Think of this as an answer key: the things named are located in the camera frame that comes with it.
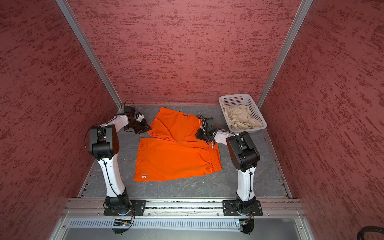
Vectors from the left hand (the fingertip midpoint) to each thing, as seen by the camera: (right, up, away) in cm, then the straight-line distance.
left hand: (150, 130), depth 103 cm
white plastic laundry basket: (+71, +24, +14) cm, 76 cm away
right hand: (+33, -5, -2) cm, 33 cm away
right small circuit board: (+56, -43, -31) cm, 77 cm away
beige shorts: (+65, +9, +6) cm, 66 cm away
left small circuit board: (-6, -44, -30) cm, 54 cm away
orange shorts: (+17, -13, -7) cm, 23 cm away
